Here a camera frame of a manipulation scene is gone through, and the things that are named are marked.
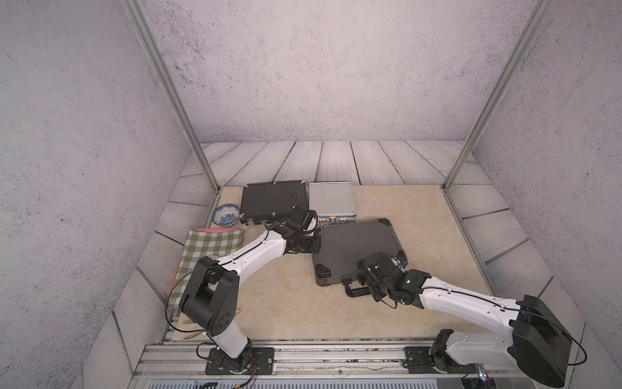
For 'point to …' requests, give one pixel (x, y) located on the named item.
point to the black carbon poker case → (268, 202)
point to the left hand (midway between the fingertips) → (322, 247)
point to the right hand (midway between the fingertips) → (359, 271)
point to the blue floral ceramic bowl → (225, 215)
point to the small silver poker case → (333, 201)
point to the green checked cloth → (202, 244)
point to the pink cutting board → (217, 229)
